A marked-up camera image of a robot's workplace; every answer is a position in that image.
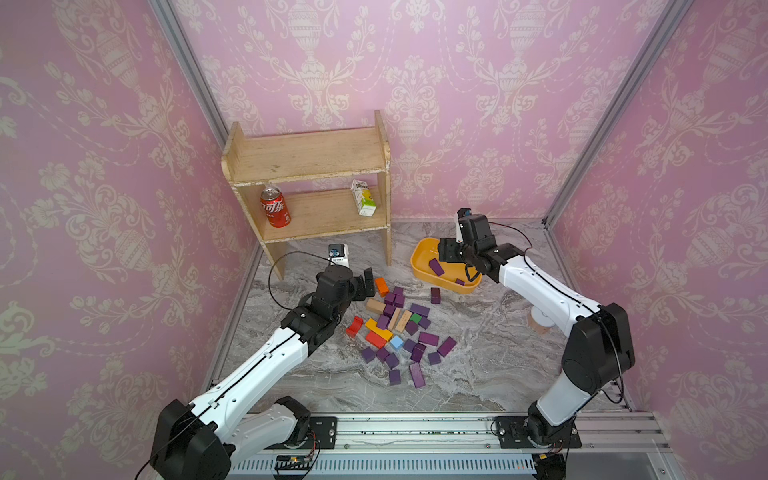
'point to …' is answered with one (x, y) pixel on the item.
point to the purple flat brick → (418, 309)
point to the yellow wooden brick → (371, 324)
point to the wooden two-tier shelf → (314, 215)
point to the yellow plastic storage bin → (455, 278)
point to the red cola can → (275, 207)
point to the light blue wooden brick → (397, 343)
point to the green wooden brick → (416, 318)
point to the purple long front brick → (417, 375)
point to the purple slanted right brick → (446, 347)
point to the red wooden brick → (355, 327)
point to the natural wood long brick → (403, 321)
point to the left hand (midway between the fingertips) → (359, 272)
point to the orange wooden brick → (381, 286)
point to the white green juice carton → (363, 198)
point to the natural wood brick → (374, 306)
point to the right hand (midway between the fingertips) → (450, 244)
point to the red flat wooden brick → (376, 340)
